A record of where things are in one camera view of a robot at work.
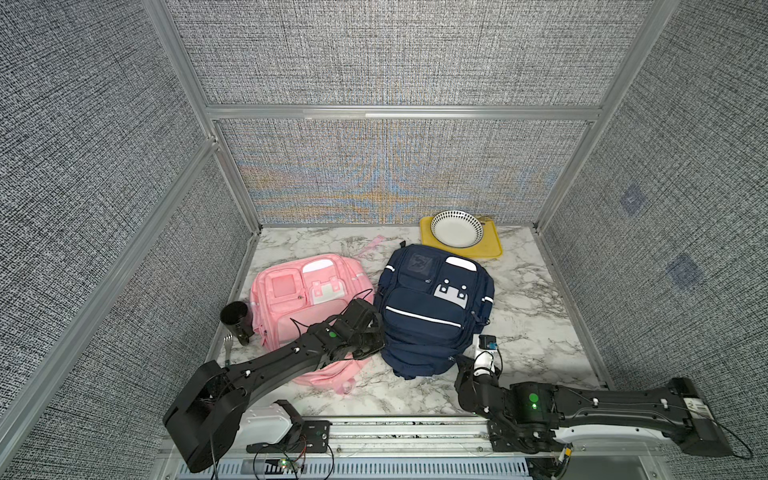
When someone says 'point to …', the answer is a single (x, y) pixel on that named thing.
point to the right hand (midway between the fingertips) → (454, 356)
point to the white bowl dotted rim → (457, 229)
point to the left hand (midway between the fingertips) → (396, 340)
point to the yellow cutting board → (487, 246)
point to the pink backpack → (293, 296)
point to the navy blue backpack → (431, 303)
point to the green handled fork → (227, 342)
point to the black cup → (237, 317)
